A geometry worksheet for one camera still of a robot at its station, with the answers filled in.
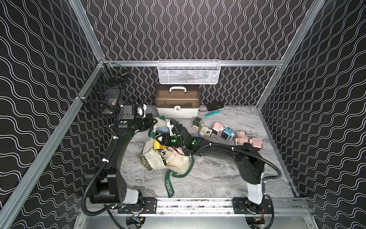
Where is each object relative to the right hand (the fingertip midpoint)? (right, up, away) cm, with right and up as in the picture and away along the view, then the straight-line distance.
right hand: (157, 138), depth 80 cm
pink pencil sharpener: (+38, +5, +20) cm, 44 cm away
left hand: (-1, +12, 0) cm, 12 cm away
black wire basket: (-37, +28, +12) cm, 48 cm away
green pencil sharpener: (+24, +8, +19) cm, 32 cm away
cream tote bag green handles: (+7, -15, +8) cm, 18 cm away
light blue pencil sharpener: (+2, +5, +8) cm, 10 cm away
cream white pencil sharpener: (+30, +2, +20) cm, 36 cm away
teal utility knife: (+38, +16, +36) cm, 54 cm away
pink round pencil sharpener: (+54, -2, +15) cm, 56 cm away
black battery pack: (+38, +22, +41) cm, 60 cm away
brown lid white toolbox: (+10, +24, +27) cm, 38 cm away
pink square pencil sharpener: (+63, -4, +12) cm, 64 cm away
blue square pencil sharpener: (+44, +1, +17) cm, 47 cm away
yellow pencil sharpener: (0, -4, -3) cm, 5 cm away
